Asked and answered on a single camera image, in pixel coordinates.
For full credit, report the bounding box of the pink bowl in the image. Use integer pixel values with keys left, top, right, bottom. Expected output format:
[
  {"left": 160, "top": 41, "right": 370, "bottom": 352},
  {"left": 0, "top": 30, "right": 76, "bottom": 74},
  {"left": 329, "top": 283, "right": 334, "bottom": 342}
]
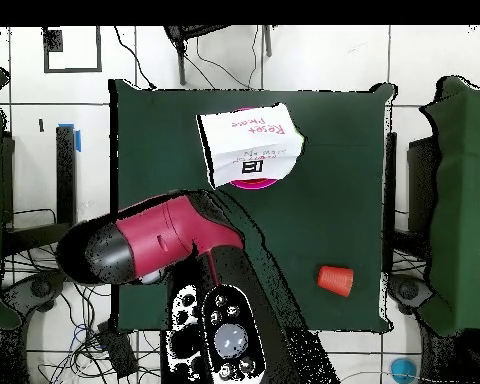
[{"left": 227, "top": 106, "right": 281, "bottom": 191}]

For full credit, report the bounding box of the white paper reset sign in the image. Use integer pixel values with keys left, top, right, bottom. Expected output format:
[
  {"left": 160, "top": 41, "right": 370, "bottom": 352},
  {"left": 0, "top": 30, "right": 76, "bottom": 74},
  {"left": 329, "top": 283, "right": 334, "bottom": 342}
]
[{"left": 195, "top": 101, "right": 306, "bottom": 189}]

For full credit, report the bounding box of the dark green tablecloth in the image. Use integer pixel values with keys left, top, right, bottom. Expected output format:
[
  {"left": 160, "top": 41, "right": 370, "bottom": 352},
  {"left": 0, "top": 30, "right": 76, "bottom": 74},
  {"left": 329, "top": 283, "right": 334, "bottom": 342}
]
[{"left": 108, "top": 78, "right": 397, "bottom": 335}]

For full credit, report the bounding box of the orange ribbed cup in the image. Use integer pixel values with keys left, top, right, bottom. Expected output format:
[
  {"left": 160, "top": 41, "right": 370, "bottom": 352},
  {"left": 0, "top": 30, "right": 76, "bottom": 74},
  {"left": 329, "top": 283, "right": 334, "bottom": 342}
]
[{"left": 316, "top": 264, "right": 354, "bottom": 298}]

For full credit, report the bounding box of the black power adapter box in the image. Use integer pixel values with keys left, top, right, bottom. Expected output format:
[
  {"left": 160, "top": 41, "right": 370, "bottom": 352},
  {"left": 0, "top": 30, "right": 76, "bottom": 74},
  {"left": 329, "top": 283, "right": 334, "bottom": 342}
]
[{"left": 96, "top": 321, "right": 140, "bottom": 379}]

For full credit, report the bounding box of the black camera tripod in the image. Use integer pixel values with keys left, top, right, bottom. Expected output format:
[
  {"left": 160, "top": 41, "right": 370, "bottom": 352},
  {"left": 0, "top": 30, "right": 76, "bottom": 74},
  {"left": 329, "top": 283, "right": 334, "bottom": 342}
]
[{"left": 162, "top": 25, "right": 274, "bottom": 87}]

